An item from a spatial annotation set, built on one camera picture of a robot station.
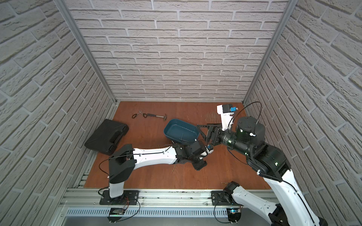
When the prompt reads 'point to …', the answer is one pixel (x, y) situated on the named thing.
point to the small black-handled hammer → (164, 117)
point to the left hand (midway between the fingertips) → (206, 160)
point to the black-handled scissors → (135, 115)
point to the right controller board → (234, 214)
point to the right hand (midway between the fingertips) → (204, 126)
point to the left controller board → (115, 211)
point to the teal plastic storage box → (180, 132)
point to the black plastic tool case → (106, 138)
